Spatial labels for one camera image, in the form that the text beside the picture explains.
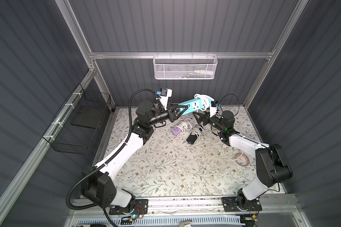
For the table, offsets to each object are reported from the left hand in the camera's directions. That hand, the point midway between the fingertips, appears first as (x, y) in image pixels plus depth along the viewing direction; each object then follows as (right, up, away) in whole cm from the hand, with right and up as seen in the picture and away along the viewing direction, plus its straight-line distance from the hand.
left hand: (189, 108), depth 62 cm
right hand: (+9, +1, +21) cm, 23 cm away
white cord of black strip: (+9, -13, +34) cm, 38 cm away
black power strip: (+6, -18, +37) cm, 42 cm away
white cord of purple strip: (+1, -9, +39) cm, 40 cm away
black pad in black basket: (-56, -3, +18) cm, 59 cm away
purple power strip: (-5, -13, +37) cm, 39 cm away
